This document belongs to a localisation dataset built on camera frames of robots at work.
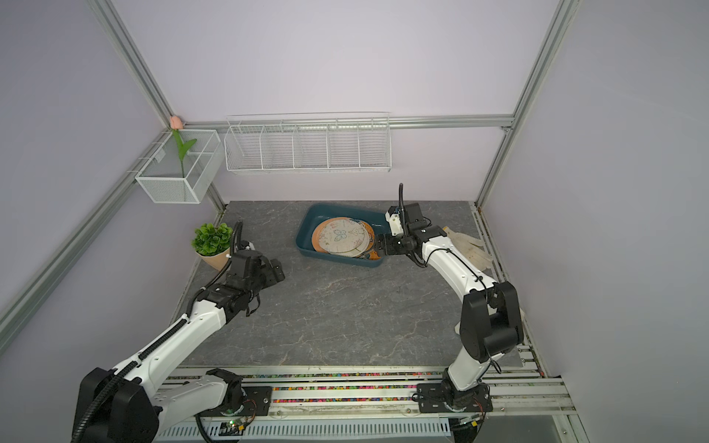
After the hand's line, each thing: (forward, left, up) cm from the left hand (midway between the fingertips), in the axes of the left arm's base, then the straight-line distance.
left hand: (269, 270), depth 84 cm
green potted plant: (+12, +21, 0) cm, 24 cm away
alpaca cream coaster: (+13, -29, -10) cm, 33 cm away
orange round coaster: (+22, -11, -12) cm, 27 cm away
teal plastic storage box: (+30, -13, -7) cm, 34 cm away
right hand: (+7, -37, +1) cm, 38 cm away
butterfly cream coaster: (+20, -22, -10) cm, 31 cm away
